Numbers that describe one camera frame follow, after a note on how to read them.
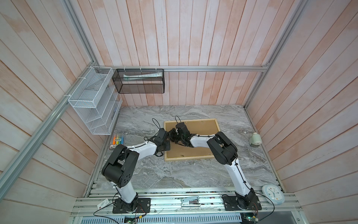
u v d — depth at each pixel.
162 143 0.75
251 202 0.64
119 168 0.47
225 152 0.59
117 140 0.98
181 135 0.82
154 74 0.90
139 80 1.04
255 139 0.91
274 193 0.75
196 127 1.11
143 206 0.73
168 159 0.90
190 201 0.74
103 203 0.73
